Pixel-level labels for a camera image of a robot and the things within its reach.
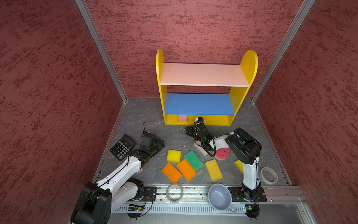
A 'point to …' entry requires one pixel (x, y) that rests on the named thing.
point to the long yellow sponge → (214, 170)
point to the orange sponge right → (186, 169)
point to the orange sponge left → (171, 172)
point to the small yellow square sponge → (174, 156)
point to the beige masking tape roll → (268, 176)
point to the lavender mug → (220, 198)
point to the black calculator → (122, 148)
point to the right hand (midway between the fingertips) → (184, 130)
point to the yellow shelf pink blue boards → (210, 92)
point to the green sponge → (194, 160)
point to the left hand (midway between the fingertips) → (162, 146)
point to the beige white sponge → (198, 145)
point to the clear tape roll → (174, 192)
